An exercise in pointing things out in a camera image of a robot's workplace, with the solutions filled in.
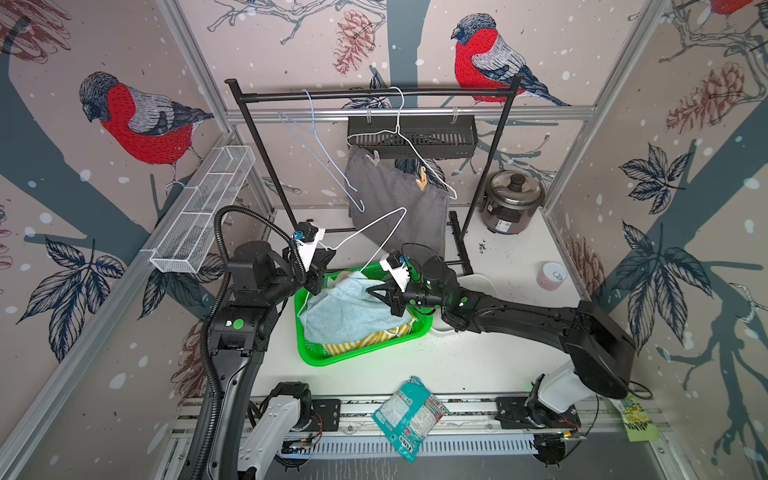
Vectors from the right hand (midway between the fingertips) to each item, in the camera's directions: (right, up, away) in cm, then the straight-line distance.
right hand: (372, 286), depth 74 cm
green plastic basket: (-17, -19, +6) cm, 26 cm away
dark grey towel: (+4, +20, +5) cm, 22 cm away
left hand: (-8, +11, -9) cm, 16 cm away
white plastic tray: (+32, -3, +21) cm, 38 cm away
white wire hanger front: (+8, +19, -2) cm, 21 cm away
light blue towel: (-7, -7, +5) cm, 11 cm away
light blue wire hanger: (-22, +49, +27) cm, 60 cm away
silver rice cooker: (+45, +24, +25) cm, 57 cm away
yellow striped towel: (-10, -18, +6) cm, 21 cm away
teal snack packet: (+9, -31, -3) cm, 32 cm away
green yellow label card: (+65, -33, -2) cm, 73 cm away
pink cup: (+57, -1, +21) cm, 60 cm away
